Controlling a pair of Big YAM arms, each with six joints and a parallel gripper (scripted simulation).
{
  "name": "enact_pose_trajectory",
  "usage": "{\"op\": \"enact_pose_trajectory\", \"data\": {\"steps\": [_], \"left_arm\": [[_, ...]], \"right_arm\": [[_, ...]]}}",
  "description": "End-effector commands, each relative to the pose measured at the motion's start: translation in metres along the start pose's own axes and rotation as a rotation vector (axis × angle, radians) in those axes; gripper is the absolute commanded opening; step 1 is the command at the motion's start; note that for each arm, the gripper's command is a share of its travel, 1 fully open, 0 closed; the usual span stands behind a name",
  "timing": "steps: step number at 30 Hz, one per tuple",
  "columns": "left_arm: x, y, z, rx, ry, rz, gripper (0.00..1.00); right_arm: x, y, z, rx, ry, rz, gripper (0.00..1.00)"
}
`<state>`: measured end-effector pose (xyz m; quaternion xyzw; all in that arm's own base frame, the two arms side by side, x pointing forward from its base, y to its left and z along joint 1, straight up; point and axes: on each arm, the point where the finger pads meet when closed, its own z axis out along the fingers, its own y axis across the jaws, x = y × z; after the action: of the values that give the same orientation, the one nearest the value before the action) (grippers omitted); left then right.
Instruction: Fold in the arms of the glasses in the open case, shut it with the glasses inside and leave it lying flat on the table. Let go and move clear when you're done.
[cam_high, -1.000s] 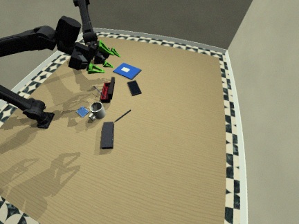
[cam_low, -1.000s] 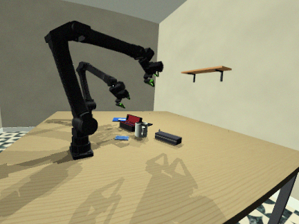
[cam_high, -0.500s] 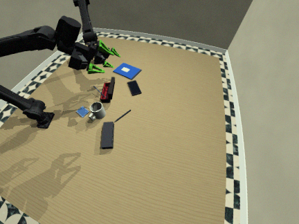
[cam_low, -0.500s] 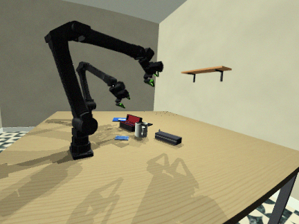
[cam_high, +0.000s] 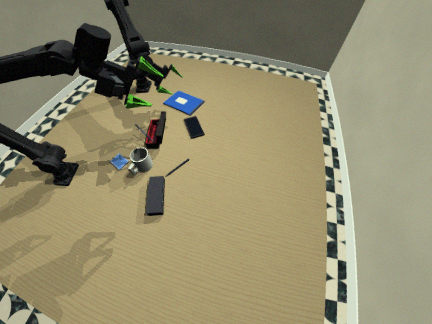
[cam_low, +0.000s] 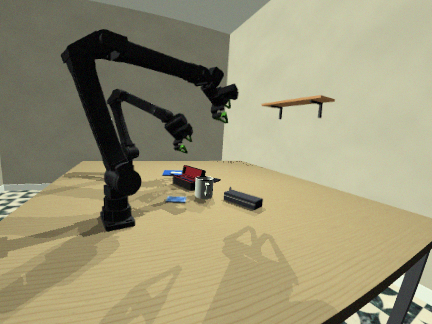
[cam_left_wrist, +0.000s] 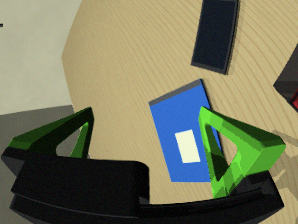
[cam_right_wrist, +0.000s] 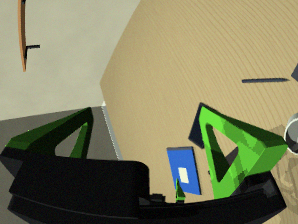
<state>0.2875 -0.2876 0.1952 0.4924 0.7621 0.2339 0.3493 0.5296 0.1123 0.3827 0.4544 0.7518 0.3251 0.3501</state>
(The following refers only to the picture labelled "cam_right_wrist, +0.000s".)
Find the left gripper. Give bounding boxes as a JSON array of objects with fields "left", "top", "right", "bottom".
[{"left": 166, "top": 180, "right": 186, "bottom": 205}]

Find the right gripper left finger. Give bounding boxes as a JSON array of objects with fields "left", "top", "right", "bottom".
[{"left": 5, "top": 107, "right": 94, "bottom": 159}]

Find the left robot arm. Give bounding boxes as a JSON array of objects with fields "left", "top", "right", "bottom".
[{"left": 150, "top": 193, "right": 167, "bottom": 205}]

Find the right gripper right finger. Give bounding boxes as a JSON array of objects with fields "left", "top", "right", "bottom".
[{"left": 199, "top": 106, "right": 288, "bottom": 199}]

